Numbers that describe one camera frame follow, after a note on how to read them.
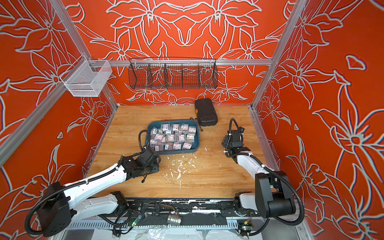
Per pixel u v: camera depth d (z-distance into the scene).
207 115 1.07
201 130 1.04
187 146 0.93
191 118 1.10
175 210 0.72
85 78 0.91
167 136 0.98
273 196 0.41
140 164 0.63
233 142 0.68
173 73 0.98
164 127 1.00
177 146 0.93
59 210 0.39
